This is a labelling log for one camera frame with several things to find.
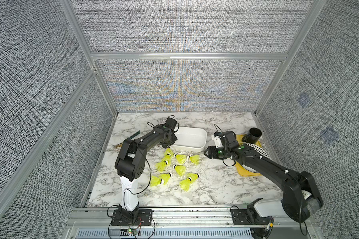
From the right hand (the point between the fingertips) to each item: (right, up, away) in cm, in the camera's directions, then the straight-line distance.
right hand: (207, 149), depth 85 cm
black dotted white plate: (+35, -1, +10) cm, 36 cm away
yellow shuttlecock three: (-23, -3, +12) cm, 26 cm away
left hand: (-18, +4, +12) cm, 22 cm away
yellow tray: (+21, -13, +4) cm, 25 cm away
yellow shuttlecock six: (-8, -15, -1) cm, 17 cm away
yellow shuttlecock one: (-6, -7, +9) cm, 13 cm away
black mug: (+31, +7, +10) cm, 33 cm away
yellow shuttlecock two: (-14, -7, +8) cm, 18 cm away
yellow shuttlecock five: (-15, -13, +5) cm, 20 cm away
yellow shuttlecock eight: (-29, -17, -3) cm, 34 cm away
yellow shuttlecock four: (-27, -10, +4) cm, 29 cm away
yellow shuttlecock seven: (-12, -20, 0) cm, 23 cm away
